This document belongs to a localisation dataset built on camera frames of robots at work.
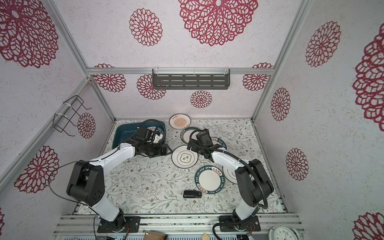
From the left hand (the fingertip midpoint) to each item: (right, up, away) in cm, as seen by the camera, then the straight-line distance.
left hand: (166, 154), depth 89 cm
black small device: (+15, -21, -6) cm, 27 cm away
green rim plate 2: (+26, -15, +2) cm, 30 cm away
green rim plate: (+10, +12, +21) cm, 27 cm away
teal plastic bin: (-37, +13, +24) cm, 46 cm away
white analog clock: (+56, -33, -20) cm, 68 cm away
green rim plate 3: (-10, +14, +23) cm, 29 cm away
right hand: (+16, +6, +3) cm, 17 cm away
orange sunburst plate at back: (+6, +22, +32) cm, 39 cm away
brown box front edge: (-2, -34, -21) cm, 40 cm away
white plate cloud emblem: (+10, -3, +9) cm, 14 cm away
